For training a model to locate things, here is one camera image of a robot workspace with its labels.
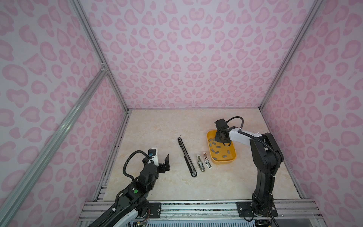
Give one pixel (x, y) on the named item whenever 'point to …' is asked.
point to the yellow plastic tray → (220, 154)
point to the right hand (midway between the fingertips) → (221, 137)
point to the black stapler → (187, 160)
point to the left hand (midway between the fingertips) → (161, 153)
